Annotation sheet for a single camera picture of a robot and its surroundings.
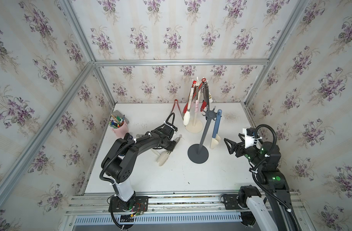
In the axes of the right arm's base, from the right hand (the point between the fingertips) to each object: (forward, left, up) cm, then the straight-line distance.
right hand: (236, 137), depth 71 cm
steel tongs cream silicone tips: (-3, +39, -20) cm, 44 cm away
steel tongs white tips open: (+2, +44, -22) cm, 49 cm away
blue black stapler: (+11, +64, -20) cm, 68 cm away
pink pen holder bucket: (+13, +68, -16) cm, 71 cm away
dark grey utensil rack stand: (+2, +17, -23) cm, 29 cm away
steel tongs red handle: (+15, +25, +1) cm, 29 cm away
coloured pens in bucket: (+18, +71, -13) cm, 75 cm away
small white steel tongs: (+24, +10, +3) cm, 27 cm away
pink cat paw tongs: (+18, +19, +6) cm, 27 cm away
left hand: (+6, +34, -22) cm, 41 cm away
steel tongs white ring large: (+18, +23, +7) cm, 30 cm away
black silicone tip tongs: (+20, +12, +1) cm, 23 cm away
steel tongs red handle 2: (+51, +33, -23) cm, 65 cm away
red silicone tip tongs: (+23, +14, +2) cm, 27 cm away
